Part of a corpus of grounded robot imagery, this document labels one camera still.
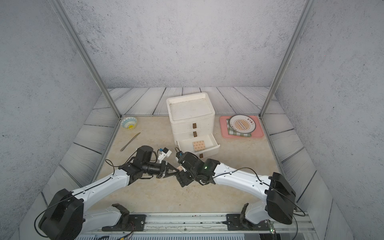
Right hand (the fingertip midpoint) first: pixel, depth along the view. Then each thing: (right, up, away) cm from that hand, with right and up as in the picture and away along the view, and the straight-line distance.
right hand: (183, 175), depth 76 cm
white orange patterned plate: (+41, +26, +38) cm, 62 cm away
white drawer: (-5, +19, +18) cm, 26 cm away
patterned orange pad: (-2, +4, 0) cm, 4 cm away
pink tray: (+52, +20, +35) cm, 66 cm away
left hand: (-2, +1, -2) cm, 3 cm away
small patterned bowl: (-45, +27, +39) cm, 65 cm away
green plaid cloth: (+32, +21, +32) cm, 50 cm away
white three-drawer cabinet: (+4, +30, +13) cm, 33 cm away
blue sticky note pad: (+8, +12, +25) cm, 29 cm away
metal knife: (-40, +14, +29) cm, 51 cm away
